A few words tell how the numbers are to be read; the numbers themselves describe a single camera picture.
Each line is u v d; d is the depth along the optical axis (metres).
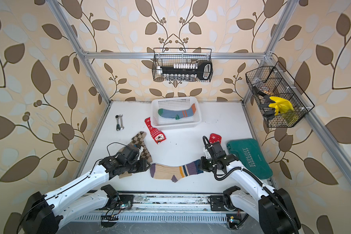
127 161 0.64
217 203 0.73
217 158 0.65
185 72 0.86
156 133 1.01
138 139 0.96
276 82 0.79
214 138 0.99
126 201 0.74
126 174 0.73
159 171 0.85
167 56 0.91
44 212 0.39
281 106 0.69
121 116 1.12
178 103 1.12
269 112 0.64
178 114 1.09
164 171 0.85
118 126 1.05
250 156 0.85
